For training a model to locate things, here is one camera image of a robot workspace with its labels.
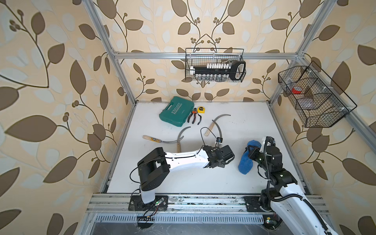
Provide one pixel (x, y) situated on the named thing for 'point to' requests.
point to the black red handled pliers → (195, 112)
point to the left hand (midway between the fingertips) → (219, 158)
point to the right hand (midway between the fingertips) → (248, 146)
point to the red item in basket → (295, 91)
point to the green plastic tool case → (176, 112)
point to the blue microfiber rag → (246, 163)
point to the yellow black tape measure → (201, 109)
